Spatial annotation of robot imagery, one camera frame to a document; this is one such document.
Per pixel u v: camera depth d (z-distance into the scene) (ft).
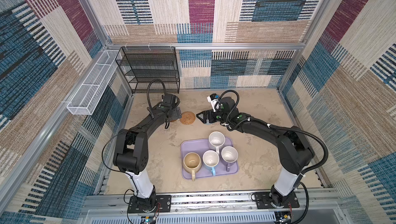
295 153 1.56
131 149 1.61
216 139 3.04
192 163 2.79
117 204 2.45
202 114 2.56
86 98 3.07
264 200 2.41
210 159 2.79
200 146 3.01
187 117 3.45
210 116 2.54
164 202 2.44
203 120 2.56
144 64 3.55
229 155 2.86
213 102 2.63
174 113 2.87
